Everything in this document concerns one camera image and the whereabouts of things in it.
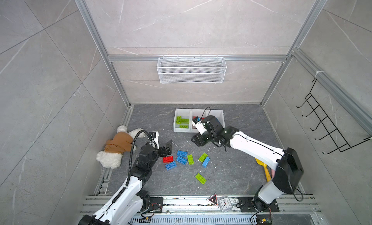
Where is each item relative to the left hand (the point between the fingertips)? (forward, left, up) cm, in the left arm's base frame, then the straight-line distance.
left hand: (164, 137), depth 82 cm
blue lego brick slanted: (-10, -24, -13) cm, 29 cm away
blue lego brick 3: (-11, -3, -15) cm, 19 cm away
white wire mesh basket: (+46, -18, +14) cm, 51 cm away
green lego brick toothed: (+22, -7, -12) cm, 26 cm away
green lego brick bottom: (-19, -20, -15) cm, 32 cm away
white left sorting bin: (+29, -13, -14) cm, 35 cm away
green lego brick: (+22, -12, -14) cm, 29 cm away
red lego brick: (-7, -1, -14) cm, 16 cm away
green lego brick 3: (-8, -15, -14) cm, 22 cm away
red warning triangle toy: (-30, -27, -15) cm, 43 cm away
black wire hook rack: (-12, -81, +16) cm, 83 cm away
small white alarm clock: (-32, -32, -14) cm, 47 cm away
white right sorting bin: (+27, -39, -12) cm, 49 cm away
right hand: (+1, -18, 0) cm, 18 cm away
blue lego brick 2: (-8, -10, -15) cm, 19 cm away
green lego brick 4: (-6, -23, -15) cm, 28 cm away
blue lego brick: (-4, -10, -14) cm, 18 cm away
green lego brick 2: (+17, -11, -14) cm, 25 cm away
